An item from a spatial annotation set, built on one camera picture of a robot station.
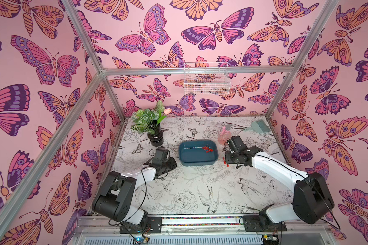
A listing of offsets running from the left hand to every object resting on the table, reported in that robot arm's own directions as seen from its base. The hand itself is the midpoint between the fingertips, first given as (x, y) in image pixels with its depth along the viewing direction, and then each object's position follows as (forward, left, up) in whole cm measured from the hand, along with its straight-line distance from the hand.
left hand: (178, 161), depth 93 cm
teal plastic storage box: (+8, -8, -4) cm, 12 cm away
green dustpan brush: (+30, -59, -2) cm, 66 cm away
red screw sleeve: (+11, -18, -2) cm, 21 cm away
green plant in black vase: (+14, +16, +22) cm, 31 cm away
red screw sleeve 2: (-1, -31, -3) cm, 31 cm away
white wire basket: (+41, -17, +31) cm, 54 cm away
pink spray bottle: (+16, -30, +6) cm, 35 cm away
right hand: (0, -28, +6) cm, 29 cm away
